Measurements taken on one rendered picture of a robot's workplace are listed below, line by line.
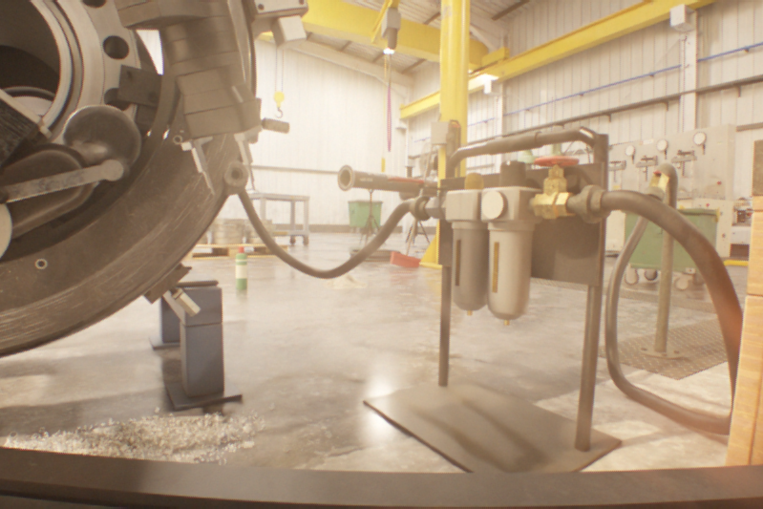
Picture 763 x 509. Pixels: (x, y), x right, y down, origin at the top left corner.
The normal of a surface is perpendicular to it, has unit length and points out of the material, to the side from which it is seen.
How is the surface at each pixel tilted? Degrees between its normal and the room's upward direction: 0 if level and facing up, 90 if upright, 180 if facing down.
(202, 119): 113
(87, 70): 90
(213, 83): 122
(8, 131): 90
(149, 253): 102
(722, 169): 90
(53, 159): 90
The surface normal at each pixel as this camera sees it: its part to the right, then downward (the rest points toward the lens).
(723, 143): -0.95, 0.00
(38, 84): 0.52, 0.30
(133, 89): 0.56, 0.07
